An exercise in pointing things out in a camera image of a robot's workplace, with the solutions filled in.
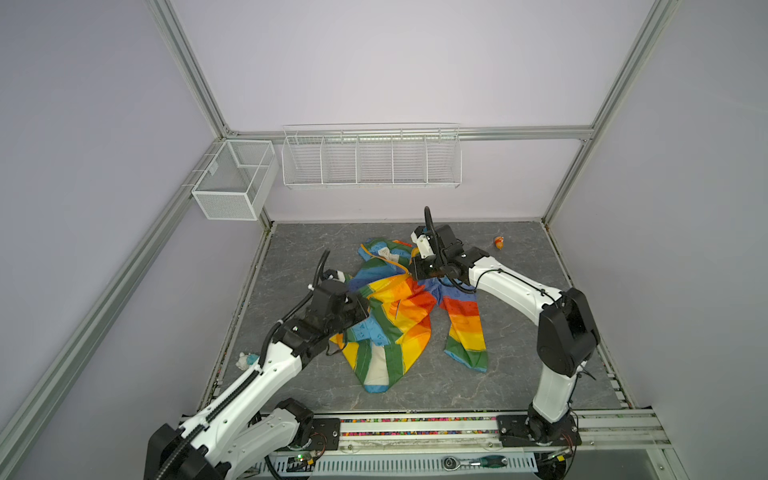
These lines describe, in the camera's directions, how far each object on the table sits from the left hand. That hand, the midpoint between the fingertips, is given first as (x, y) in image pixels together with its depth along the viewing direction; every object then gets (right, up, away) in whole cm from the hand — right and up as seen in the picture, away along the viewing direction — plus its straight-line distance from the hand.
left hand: (370, 304), depth 77 cm
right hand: (+11, +8, +12) cm, 18 cm away
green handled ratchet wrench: (+20, -36, -7) cm, 42 cm away
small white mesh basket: (-46, +38, +21) cm, 63 cm away
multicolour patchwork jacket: (+6, -9, +5) cm, 12 cm away
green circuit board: (-17, -38, -5) cm, 42 cm away
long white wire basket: (-1, +46, +21) cm, 51 cm away
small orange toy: (+46, +17, +35) cm, 60 cm away
